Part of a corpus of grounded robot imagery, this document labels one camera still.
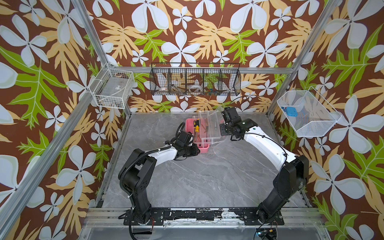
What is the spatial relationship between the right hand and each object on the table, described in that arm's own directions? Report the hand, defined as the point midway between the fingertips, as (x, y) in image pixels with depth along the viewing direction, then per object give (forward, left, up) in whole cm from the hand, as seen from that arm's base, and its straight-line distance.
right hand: (223, 127), depth 86 cm
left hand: (-6, +14, -13) cm, 21 cm away
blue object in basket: (+7, -40, +5) cm, 41 cm away
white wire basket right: (-1, -47, +9) cm, 48 cm away
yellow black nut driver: (+7, +15, -9) cm, 19 cm away
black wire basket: (+33, +16, +11) cm, 38 cm away
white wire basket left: (+19, +65, +15) cm, 69 cm away
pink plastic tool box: (+6, +10, -7) cm, 13 cm away
